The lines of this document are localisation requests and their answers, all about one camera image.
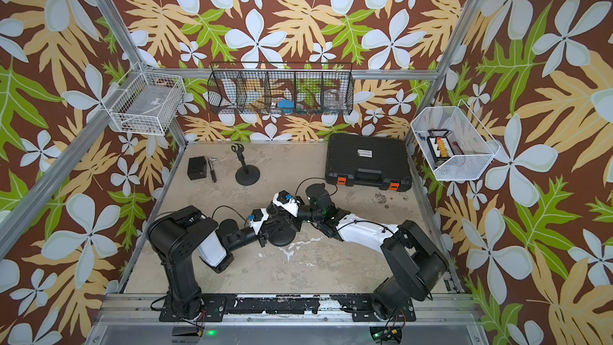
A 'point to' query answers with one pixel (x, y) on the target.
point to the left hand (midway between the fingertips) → (281, 218)
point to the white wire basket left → (145, 103)
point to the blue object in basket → (287, 105)
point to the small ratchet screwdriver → (213, 173)
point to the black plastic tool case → (366, 160)
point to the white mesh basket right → (456, 144)
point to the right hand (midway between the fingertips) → (274, 211)
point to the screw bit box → (439, 144)
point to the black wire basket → (281, 88)
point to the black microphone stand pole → (239, 148)
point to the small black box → (196, 168)
